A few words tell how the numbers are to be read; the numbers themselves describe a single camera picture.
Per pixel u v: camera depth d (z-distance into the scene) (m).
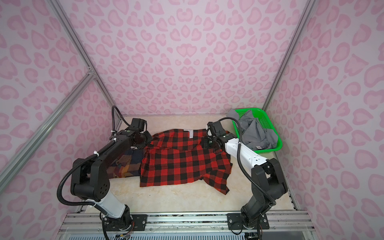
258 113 1.10
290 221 0.75
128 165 0.90
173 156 0.97
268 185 0.44
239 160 0.48
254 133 1.03
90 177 0.51
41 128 0.63
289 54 0.84
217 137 0.67
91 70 0.91
